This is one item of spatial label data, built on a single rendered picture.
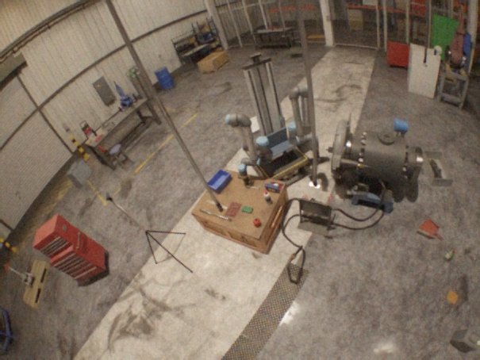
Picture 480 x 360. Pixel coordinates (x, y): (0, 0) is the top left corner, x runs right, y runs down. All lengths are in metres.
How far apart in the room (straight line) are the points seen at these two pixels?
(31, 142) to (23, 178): 1.32
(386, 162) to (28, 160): 9.53
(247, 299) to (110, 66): 8.82
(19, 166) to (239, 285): 8.19
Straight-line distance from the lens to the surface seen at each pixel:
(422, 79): 6.12
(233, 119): 2.17
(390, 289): 2.70
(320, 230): 2.75
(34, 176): 9.00
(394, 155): 2.57
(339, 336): 2.50
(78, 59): 9.02
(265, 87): 2.56
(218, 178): 2.90
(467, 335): 2.87
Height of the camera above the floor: 2.46
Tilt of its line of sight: 46 degrees down
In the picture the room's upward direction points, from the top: 22 degrees counter-clockwise
